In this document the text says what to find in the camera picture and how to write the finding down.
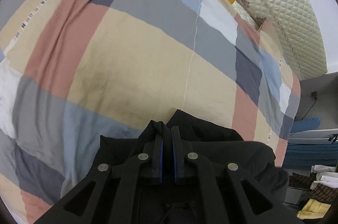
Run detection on black puffer jacket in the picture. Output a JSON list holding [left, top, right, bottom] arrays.
[[63, 108, 290, 224]]

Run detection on folded clothes pile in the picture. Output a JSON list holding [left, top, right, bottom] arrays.
[[289, 165, 337, 223]]

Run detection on blue curtain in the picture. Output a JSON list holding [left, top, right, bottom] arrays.
[[282, 143, 337, 169]]

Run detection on plaid patchwork duvet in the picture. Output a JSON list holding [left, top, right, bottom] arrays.
[[1, 0, 300, 223]]

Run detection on blue chair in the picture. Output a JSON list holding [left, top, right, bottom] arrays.
[[290, 117, 321, 134]]

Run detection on cream quilted headboard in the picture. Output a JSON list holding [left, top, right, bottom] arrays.
[[233, 0, 327, 80]]

